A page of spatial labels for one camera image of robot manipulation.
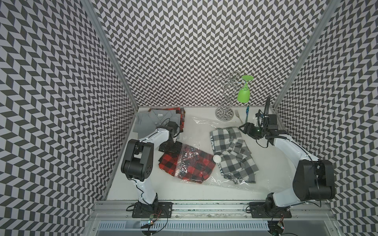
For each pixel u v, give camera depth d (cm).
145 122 98
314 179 43
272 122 68
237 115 114
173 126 79
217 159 89
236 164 86
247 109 117
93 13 73
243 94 94
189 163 85
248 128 77
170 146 81
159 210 71
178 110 109
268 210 68
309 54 83
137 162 48
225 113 123
